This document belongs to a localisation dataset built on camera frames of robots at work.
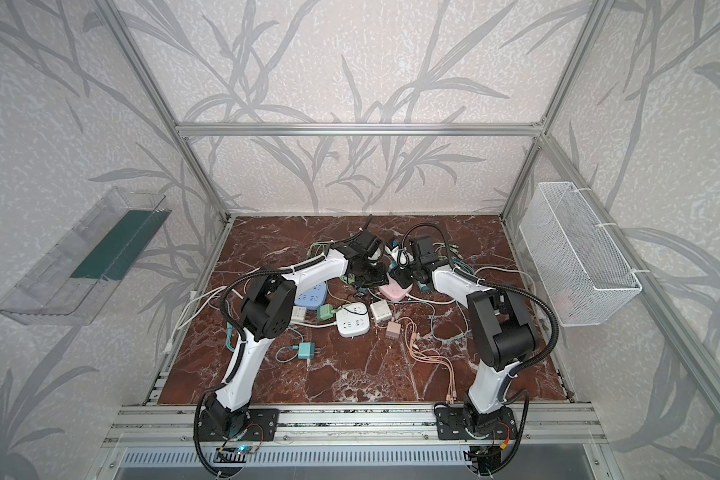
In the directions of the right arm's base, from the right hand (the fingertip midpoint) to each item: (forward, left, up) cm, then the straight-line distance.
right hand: (399, 259), depth 97 cm
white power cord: (-12, +62, -5) cm, 63 cm away
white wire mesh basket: (-23, -36, +27) cm, 50 cm away
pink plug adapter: (-22, +2, -7) cm, 23 cm away
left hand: (-4, +3, -3) cm, 6 cm away
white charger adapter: (-16, +6, -5) cm, 18 cm away
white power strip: (-19, +14, -5) cm, 24 cm away
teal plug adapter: (-28, +27, -5) cm, 39 cm away
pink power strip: (-9, +2, -6) cm, 11 cm away
